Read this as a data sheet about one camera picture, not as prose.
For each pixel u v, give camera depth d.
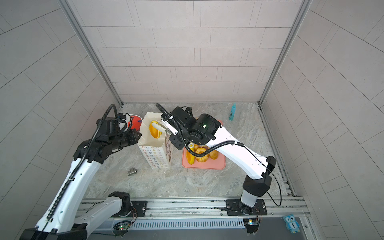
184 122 0.44
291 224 0.66
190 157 0.85
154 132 0.68
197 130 0.39
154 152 0.69
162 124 0.66
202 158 0.83
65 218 0.36
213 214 0.71
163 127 0.64
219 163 0.85
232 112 1.01
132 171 0.81
